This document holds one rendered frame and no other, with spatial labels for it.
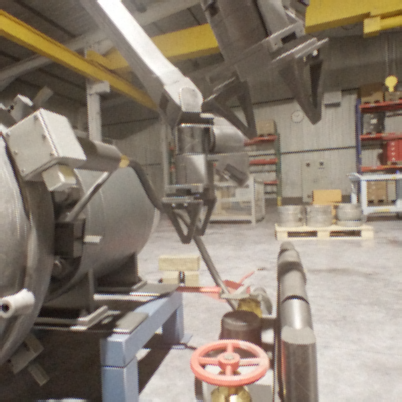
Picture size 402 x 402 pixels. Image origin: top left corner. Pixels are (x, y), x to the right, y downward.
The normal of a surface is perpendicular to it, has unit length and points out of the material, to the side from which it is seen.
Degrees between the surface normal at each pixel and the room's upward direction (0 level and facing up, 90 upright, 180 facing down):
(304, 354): 87
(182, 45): 90
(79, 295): 90
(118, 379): 90
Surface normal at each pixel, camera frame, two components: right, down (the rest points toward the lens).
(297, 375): -0.49, 0.02
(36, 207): 0.95, -0.14
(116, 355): -0.24, 0.03
